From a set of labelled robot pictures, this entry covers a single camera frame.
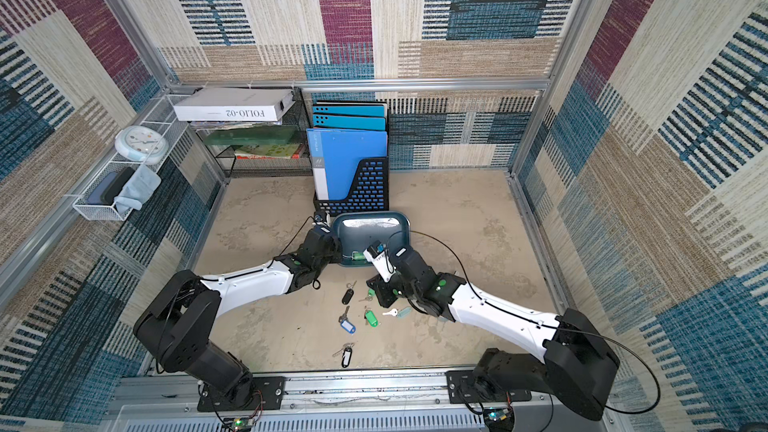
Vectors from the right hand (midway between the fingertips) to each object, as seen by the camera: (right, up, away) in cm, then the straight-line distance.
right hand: (369, 279), depth 79 cm
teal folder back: (-7, +53, +22) cm, 58 cm away
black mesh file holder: (-1, +24, +18) cm, 30 cm away
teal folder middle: (-7, +45, +17) cm, 49 cm away
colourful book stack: (-27, +37, +22) cm, 51 cm away
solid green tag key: (0, -12, +6) cm, 14 cm away
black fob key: (-6, -7, +10) cm, 14 cm away
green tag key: (0, -7, +10) cm, 12 cm away
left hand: (-11, +9, +13) cm, 19 cm away
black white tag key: (-6, -19, 0) cm, 20 cm away
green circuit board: (-30, -31, -8) cm, 44 cm away
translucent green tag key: (-4, +3, +17) cm, 18 cm away
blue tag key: (-7, -14, +6) cm, 16 cm away
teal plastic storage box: (-4, +11, +20) cm, 23 cm away
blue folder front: (-11, +34, +13) cm, 38 cm away
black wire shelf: (-44, +34, +44) cm, 71 cm away
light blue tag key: (+8, -11, +6) cm, 15 cm away
